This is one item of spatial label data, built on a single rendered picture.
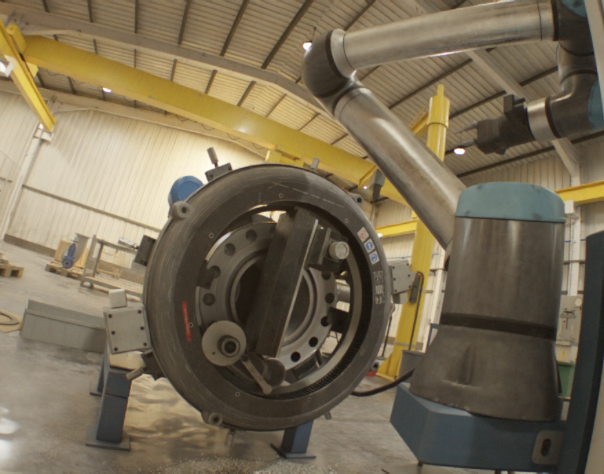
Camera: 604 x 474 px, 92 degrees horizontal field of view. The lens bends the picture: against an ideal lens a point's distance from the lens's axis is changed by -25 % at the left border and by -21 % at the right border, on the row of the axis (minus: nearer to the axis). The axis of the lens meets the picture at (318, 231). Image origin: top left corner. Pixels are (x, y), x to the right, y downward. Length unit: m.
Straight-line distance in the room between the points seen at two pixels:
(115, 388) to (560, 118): 1.36
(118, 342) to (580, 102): 1.08
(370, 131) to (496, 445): 0.62
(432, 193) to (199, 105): 12.23
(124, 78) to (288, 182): 12.23
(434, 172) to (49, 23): 13.65
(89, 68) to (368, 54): 12.79
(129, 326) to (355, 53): 0.78
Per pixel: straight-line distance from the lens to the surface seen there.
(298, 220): 0.96
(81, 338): 2.46
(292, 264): 0.94
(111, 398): 1.26
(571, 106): 0.77
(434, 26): 0.75
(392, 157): 0.74
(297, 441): 1.53
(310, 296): 1.14
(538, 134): 0.80
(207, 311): 1.02
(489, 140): 0.86
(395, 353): 4.65
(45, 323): 2.42
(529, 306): 0.42
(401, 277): 1.25
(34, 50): 14.09
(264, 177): 0.96
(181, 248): 0.86
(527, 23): 0.74
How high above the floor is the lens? 0.58
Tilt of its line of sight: 13 degrees up
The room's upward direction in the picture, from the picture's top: 13 degrees clockwise
